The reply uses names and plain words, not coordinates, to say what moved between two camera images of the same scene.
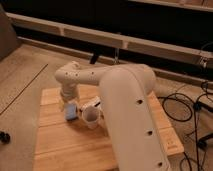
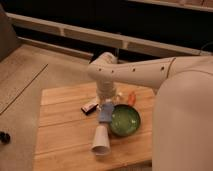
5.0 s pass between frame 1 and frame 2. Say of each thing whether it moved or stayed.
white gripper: moved
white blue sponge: moved
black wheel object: stayed
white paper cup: moved
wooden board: stayed
